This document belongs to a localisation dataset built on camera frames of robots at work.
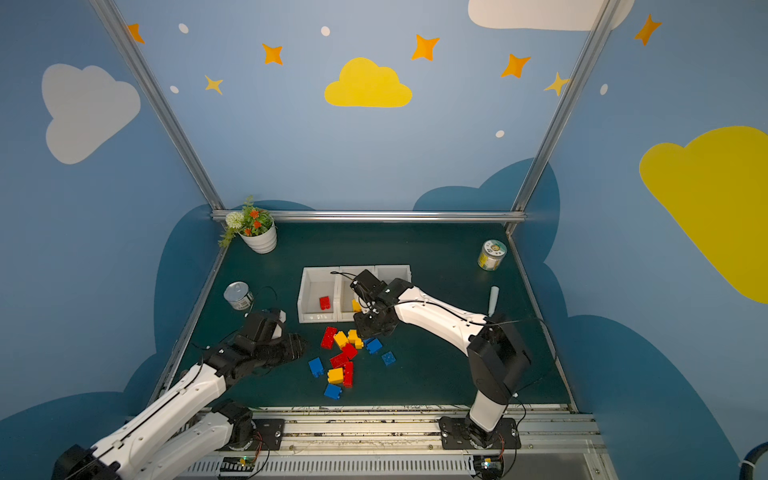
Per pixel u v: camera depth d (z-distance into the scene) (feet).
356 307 3.13
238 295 3.10
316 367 2.73
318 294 3.32
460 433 2.45
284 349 2.40
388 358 2.82
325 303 3.18
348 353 2.87
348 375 2.69
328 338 2.96
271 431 2.46
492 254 3.42
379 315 1.99
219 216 3.77
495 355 1.48
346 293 3.23
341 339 2.90
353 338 2.88
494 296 3.29
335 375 2.69
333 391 2.65
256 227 3.39
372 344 2.90
